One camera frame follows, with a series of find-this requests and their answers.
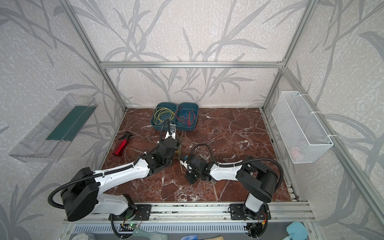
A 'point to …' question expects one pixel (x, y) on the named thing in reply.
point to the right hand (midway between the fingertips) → (186, 172)
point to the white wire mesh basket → (303, 137)
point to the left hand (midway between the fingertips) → (174, 129)
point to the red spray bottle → (122, 144)
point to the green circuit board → (128, 227)
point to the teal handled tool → (153, 235)
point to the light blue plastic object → (297, 231)
